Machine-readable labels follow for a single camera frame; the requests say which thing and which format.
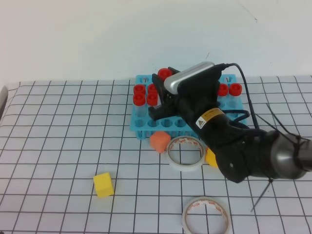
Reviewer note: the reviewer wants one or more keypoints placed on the orange foam cube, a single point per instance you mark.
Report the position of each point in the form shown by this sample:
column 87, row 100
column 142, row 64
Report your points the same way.
column 159, row 141

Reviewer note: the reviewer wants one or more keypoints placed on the white side panel board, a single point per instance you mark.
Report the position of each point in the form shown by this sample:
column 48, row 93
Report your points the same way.
column 3, row 99

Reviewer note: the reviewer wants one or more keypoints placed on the yellow foam cube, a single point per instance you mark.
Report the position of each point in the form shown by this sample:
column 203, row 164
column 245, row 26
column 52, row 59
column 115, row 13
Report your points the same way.
column 103, row 185

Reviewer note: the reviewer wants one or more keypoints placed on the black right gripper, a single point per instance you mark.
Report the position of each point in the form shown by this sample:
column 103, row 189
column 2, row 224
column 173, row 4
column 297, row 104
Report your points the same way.
column 196, row 103

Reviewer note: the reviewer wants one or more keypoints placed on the white tape roll front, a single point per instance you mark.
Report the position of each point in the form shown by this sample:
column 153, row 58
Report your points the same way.
column 206, row 215

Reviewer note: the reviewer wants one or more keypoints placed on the clear test tube red cap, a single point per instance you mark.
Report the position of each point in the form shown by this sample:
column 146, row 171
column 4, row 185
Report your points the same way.
column 164, row 73

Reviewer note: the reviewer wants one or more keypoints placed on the white tape roll near rack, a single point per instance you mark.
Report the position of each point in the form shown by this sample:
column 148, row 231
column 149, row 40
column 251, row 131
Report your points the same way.
column 185, row 140

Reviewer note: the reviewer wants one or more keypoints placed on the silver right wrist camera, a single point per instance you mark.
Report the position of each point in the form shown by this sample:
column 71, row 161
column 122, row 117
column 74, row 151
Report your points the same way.
column 171, row 83

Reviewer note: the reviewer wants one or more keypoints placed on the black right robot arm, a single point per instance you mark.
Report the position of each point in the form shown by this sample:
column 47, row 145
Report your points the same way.
column 273, row 154

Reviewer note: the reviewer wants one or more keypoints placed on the white black-grid table mat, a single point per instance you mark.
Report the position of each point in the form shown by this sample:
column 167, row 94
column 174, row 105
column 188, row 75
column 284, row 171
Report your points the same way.
column 55, row 136

